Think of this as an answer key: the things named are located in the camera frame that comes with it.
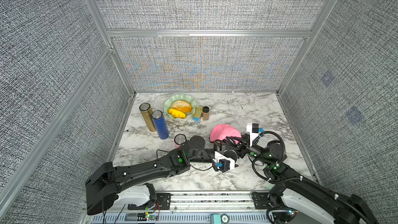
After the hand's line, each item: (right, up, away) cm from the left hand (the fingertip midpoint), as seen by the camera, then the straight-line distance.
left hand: (240, 153), depth 61 cm
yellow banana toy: (-31, +14, +39) cm, 51 cm away
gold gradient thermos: (-45, +17, +22) cm, 53 cm away
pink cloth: (-7, +8, +2) cm, 11 cm away
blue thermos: (-38, +9, +24) cm, 46 cm away
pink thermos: (-26, +3, +11) cm, 28 cm away
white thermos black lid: (-5, 0, -2) cm, 5 cm away
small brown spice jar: (-12, +13, +37) cm, 41 cm away
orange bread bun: (-28, +19, +42) cm, 54 cm away
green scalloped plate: (-37, +22, +45) cm, 62 cm away
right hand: (-4, +7, +4) cm, 9 cm away
